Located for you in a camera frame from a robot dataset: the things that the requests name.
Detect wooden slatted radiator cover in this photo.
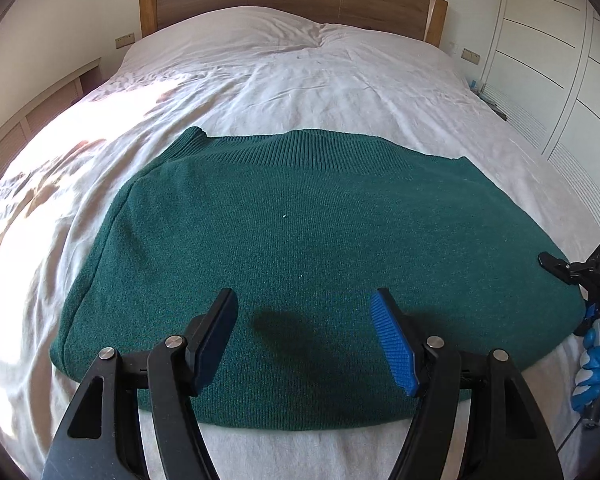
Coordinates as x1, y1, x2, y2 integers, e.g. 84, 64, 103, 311
0, 58, 102, 180

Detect wall socket plate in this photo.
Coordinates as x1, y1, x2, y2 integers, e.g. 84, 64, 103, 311
114, 32, 135, 49
460, 49, 480, 65

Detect dark green knit sweater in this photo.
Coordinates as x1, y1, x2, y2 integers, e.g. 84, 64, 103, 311
50, 128, 584, 430

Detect blue and white gloved hand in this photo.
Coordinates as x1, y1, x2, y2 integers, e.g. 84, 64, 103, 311
571, 315, 600, 426

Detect right wall socket plate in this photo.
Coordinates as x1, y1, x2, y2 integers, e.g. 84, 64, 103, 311
460, 49, 480, 65

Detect white wardrobe doors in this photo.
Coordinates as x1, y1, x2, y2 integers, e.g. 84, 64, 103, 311
481, 0, 600, 226

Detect left wall socket plate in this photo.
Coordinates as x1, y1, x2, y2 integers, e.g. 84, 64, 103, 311
114, 32, 135, 49

